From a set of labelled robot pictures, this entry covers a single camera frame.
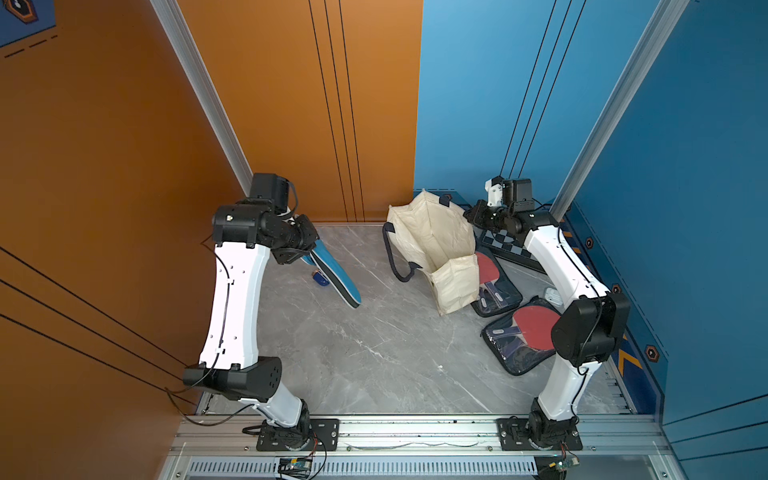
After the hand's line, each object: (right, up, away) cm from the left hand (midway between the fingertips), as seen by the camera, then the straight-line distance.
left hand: (317, 237), depth 70 cm
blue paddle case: (+2, -5, -1) cm, 5 cm away
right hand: (+39, +8, +17) cm, 43 cm away
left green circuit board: (-5, -55, +1) cm, 56 cm away
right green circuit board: (+58, -54, 0) cm, 79 cm away
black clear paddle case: (+56, -30, +17) cm, 65 cm away
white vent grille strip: (+12, -54, 0) cm, 56 cm away
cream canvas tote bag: (+34, +2, +39) cm, 52 cm away
